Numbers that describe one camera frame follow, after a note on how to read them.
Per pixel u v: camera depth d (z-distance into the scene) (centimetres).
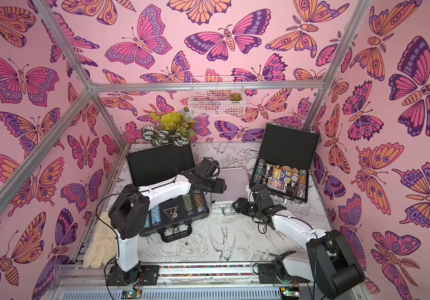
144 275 73
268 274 73
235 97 92
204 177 72
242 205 77
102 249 80
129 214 50
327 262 42
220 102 106
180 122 100
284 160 109
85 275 75
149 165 96
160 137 90
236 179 100
